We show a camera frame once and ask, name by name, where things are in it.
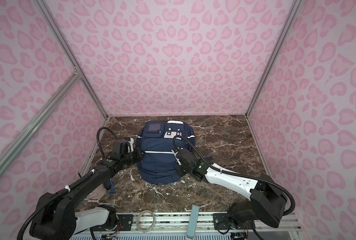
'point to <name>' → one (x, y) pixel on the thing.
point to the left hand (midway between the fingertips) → (145, 149)
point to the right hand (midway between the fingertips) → (178, 163)
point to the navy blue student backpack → (159, 141)
